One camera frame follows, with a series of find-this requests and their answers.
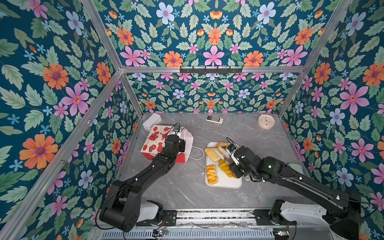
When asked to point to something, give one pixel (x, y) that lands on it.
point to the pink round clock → (266, 121)
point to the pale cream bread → (211, 152)
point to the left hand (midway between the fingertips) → (181, 134)
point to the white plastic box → (154, 119)
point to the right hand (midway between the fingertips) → (231, 163)
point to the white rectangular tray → (223, 181)
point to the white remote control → (214, 119)
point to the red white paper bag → (154, 142)
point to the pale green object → (296, 167)
